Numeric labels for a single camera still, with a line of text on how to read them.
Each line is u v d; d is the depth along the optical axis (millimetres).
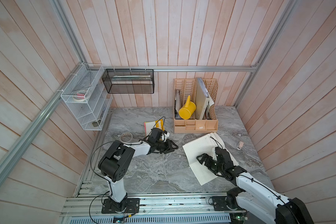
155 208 731
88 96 734
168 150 835
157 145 782
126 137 1019
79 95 722
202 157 788
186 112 957
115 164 495
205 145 902
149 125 1047
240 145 934
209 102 960
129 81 1044
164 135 893
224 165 659
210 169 765
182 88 1135
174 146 872
